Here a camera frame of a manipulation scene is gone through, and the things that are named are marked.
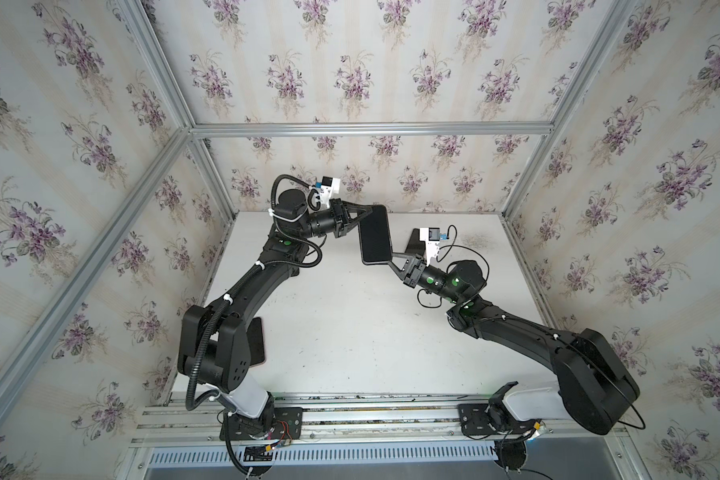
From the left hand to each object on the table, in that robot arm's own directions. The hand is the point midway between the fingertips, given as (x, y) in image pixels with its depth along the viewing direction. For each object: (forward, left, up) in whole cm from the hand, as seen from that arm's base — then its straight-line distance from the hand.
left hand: (372, 208), depth 70 cm
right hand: (-10, -2, -7) cm, 12 cm away
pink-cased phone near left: (-18, +33, -37) cm, 52 cm away
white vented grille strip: (-45, -22, -38) cm, 63 cm away
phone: (-7, -1, -5) cm, 8 cm away
